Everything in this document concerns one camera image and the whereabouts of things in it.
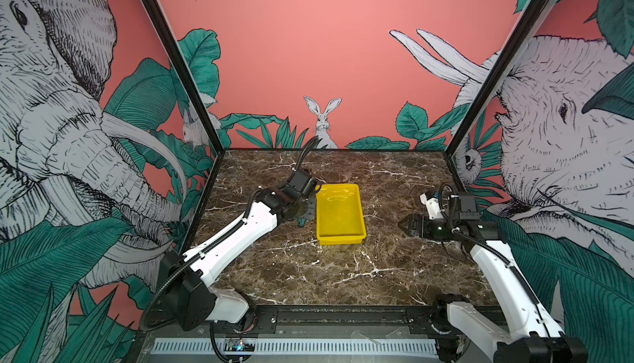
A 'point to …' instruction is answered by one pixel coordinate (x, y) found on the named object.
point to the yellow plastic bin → (339, 214)
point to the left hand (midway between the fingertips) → (310, 203)
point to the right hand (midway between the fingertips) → (409, 220)
